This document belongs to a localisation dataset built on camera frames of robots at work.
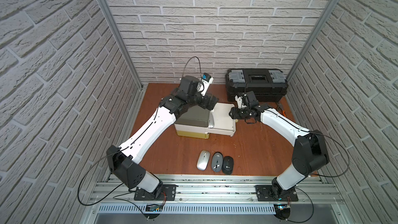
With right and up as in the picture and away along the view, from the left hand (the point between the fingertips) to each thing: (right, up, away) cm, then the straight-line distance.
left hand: (214, 93), depth 73 cm
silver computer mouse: (0, -16, +19) cm, 24 cm away
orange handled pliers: (+49, -9, +34) cm, 60 cm away
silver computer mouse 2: (-5, -37, +11) cm, 39 cm away
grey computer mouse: (+2, -37, +8) cm, 38 cm away
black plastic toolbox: (+37, +7, +25) cm, 45 cm away
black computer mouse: (+8, -39, +10) cm, 41 cm away
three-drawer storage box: (-11, -16, +10) cm, 22 cm away
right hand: (+13, -11, +17) cm, 24 cm away
